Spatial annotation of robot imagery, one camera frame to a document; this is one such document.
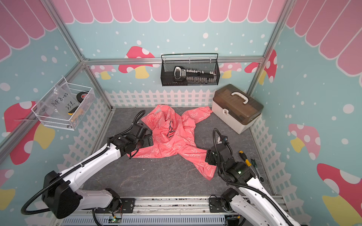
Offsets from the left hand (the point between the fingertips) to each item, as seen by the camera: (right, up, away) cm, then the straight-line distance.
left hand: (145, 142), depth 83 cm
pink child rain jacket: (+15, +4, +17) cm, 23 cm away
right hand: (+38, -4, -8) cm, 39 cm away
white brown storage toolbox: (+57, +21, +11) cm, 62 cm away
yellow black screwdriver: (+62, -10, +9) cm, 63 cm away
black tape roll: (-36, +27, -3) cm, 45 cm away
